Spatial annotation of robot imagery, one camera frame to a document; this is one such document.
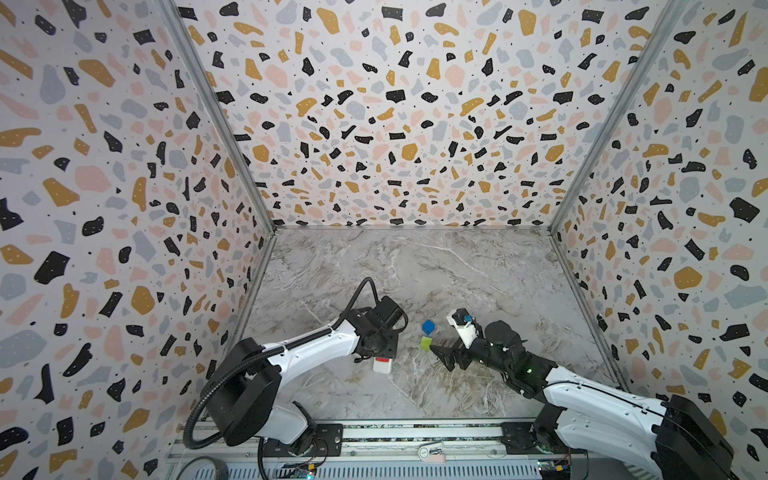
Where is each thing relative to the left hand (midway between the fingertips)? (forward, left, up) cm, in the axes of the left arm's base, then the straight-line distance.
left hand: (392, 345), depth 84 cm
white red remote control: (-5, +3, -2) cm, 6 cm away
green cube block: (+3, -10, -6) cm, 12 cm away
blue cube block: (+8, -12, -6) cm, 15 cm away
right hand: (0, -12, +7) cm, 15 cm away
